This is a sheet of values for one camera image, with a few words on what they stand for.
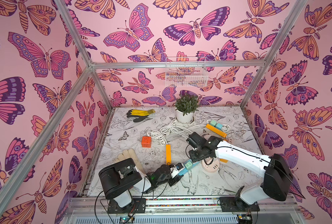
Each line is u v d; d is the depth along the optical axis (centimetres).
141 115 113
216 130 100
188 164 80
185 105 94
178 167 73
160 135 100
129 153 92
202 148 60
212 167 84
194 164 83
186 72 95
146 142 94
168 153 94
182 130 104
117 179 46
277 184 41
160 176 66
